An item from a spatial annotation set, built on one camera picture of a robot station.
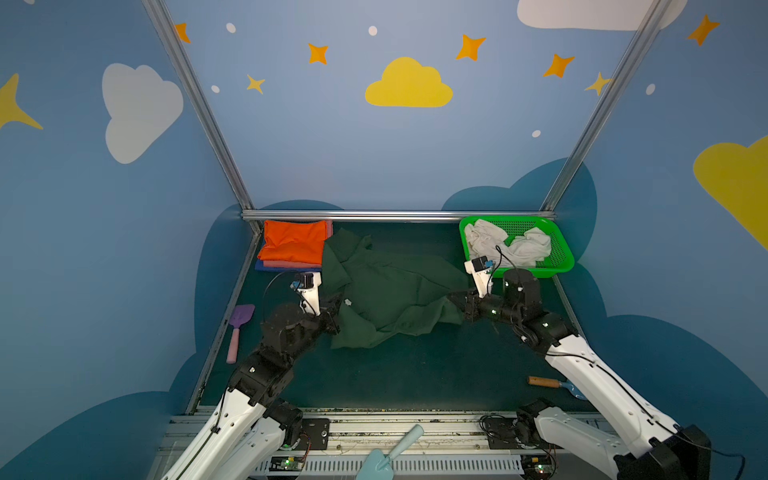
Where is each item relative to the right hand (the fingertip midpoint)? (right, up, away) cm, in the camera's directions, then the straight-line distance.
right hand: (453, 291), depth 76 cm
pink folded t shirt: (-40, +19, +36) cm, 57 cm away
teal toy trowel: (-19, -40, -7) cm, 45 cm away
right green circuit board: (+20, -42, -4) cm, 47 cm away
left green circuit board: (-42, -41, -4) cm, 59 cm away
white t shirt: (+22, +15, +38) cm, 46 cm away
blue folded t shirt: (-62, +5, +29) cm, 69 cm away
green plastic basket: (+45, +9, +29) cm, 54 cm away
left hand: (-27, 0, -5) cm, 27 cm away
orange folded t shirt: (-51, +14, +32) cm, 62 cm away
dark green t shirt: (-16, -5, +28) cm, 33 cm away
